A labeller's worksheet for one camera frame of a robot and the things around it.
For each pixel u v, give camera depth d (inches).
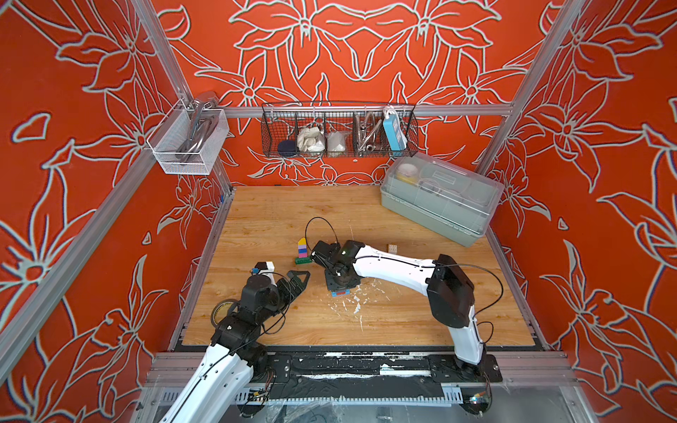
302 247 37.5
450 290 19.0
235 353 20.4
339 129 38.1
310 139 36.1
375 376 28.6
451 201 34.8
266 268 28.6
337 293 34.4
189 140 32.2
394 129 33.8
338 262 24.4
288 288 26.6
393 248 38.3
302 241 38.3
